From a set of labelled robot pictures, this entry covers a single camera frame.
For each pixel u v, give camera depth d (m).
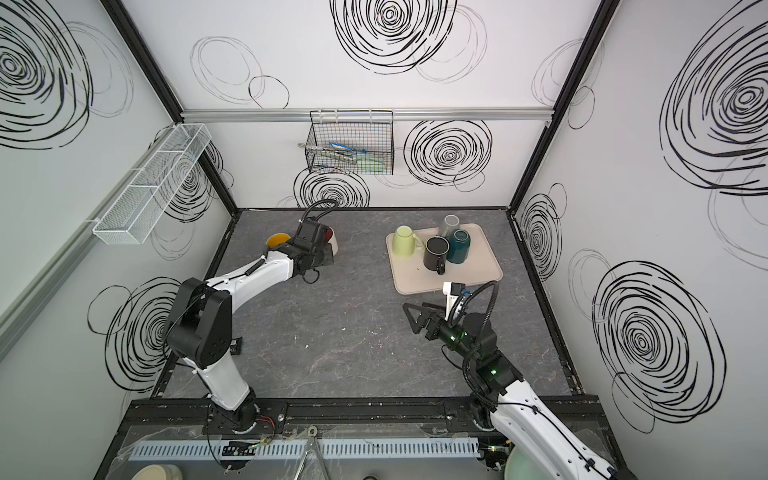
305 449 0.70
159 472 0.62
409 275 1.05
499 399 0.55
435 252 0.96
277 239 0.96
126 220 0.71
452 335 0.65
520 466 0.67
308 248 0.72
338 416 0.75
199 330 0.47
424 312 0.71
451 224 1.02
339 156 0.85
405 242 1.01
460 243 0.98
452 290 0.69
